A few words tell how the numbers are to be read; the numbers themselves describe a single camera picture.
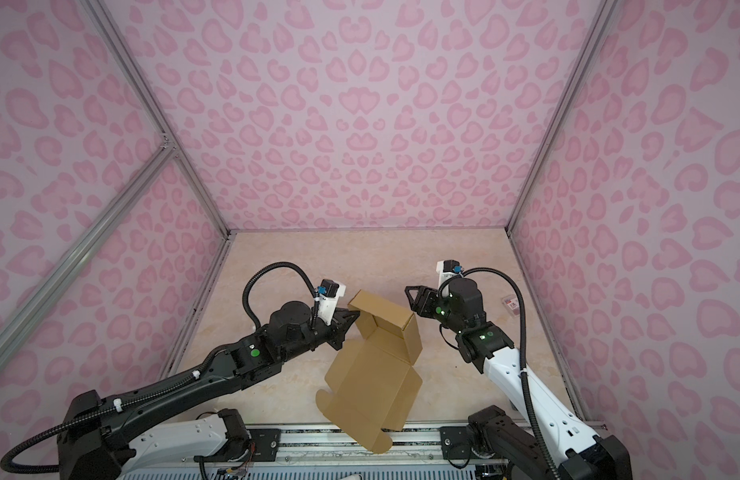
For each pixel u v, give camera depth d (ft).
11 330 1.70
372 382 2.36
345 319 2.09
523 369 1.60
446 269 2.30
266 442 2.40
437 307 2.20
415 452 2.38
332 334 2.07
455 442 2.42
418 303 2.26
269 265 1.72
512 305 3.12
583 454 1.28
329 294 2.00
